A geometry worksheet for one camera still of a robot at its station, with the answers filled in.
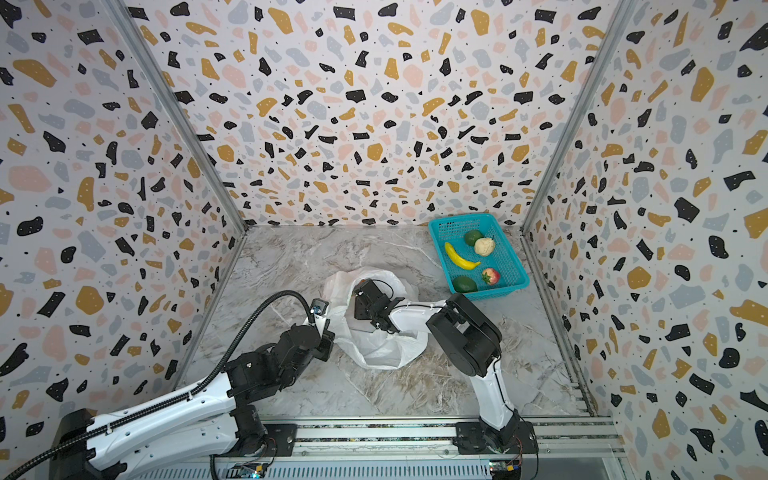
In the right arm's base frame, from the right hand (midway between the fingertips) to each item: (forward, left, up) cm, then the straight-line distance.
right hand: (357, 299), depth 96 cm
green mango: (+6, -35, +1) cm, 35 cm away
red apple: (+11, -45, -1) cm, 46 cm away
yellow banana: (+18, -38, -4) cm, 42 cm away
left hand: (-14, +3, +14) cm, 20 cm away
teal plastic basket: (+22, -43, -4) cm, 48 cm away
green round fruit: (+29, -40, -1) cm, 50 cm away
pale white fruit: (+23, -44, +1) cm, 50 cm away
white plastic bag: (-15, -7, -3) cm, 16 cm away
